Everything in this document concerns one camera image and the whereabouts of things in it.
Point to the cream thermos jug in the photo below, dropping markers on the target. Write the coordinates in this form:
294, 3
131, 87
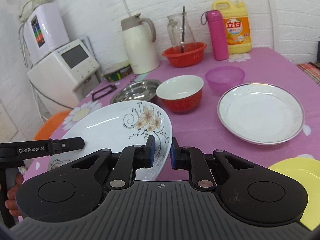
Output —
139, 35

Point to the white silver-rimmed plate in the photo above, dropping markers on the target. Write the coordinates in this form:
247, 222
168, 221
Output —
261, 113

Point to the black stirring stick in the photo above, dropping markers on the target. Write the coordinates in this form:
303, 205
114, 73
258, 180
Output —
183, 30

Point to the black triangular frame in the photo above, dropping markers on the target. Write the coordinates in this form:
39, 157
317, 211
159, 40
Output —
95, 96

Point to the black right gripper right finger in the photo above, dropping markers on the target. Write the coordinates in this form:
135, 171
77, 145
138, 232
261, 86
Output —
197, 164

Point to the left hand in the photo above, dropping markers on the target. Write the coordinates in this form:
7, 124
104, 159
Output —
11, 204

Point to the white floral plate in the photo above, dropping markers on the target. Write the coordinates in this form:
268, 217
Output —
117, 126

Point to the red white bowl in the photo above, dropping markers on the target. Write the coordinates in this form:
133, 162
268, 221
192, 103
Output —
181, 94

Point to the instant noodle bowl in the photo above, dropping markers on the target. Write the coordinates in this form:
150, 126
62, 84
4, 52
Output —
117, 72

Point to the purple plastic bowl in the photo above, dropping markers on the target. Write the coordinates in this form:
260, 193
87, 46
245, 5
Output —
221, 79

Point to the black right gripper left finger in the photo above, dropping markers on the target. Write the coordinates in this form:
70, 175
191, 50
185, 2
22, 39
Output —
124, 165

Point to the red plastic colander basket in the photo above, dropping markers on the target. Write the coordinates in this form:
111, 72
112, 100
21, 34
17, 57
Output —
192, 55

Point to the green plant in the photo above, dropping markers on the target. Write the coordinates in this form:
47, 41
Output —
28, 8

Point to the glass pitcher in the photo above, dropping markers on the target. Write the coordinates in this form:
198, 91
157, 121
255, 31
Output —
174, 29

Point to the white water dispenser machine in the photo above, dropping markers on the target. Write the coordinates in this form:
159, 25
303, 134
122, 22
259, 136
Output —
65, 76

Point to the purple floral tablecloth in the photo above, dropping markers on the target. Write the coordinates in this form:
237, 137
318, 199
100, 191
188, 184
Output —
201, 128

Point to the white purifier box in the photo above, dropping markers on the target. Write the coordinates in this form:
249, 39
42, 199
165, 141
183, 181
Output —
44, 32

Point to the stainless steel bowl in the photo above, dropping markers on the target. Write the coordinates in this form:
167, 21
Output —
144, 90

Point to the yellow plate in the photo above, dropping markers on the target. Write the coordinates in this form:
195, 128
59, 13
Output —
305, 171

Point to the orange chair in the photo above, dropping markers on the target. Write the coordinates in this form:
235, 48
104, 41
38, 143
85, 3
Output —
51, 125

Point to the yellow detergent bottle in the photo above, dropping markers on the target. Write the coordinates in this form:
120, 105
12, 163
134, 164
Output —
236, 24

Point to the pink thermos bottle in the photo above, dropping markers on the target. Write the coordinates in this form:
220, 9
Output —
216, 27

